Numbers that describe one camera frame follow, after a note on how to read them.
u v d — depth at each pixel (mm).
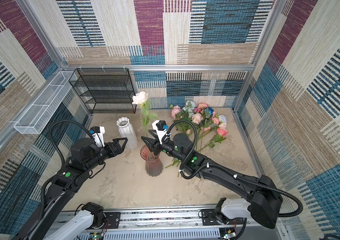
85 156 511
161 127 556
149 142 604
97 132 626
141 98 700
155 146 582
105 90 1101
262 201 396
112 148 607
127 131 846
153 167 895
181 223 729
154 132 674
